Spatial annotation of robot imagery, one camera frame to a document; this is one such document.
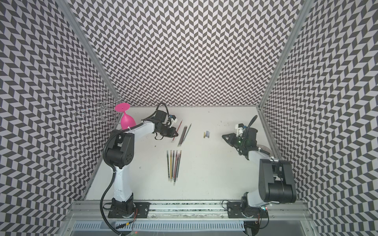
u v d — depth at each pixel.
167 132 0.89
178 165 0.89
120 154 0.54
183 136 1.01
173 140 0.94
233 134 0.79
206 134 1.02
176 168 0.87
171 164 0.89
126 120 0.81
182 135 1.02
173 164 0.88
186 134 1.02
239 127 0.84
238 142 0.77
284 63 0.87
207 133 1.02
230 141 0.79
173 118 0.94
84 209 0.74
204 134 1.02
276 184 0.44
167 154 0.93
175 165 0.88
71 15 0.74
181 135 1.01
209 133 1.02
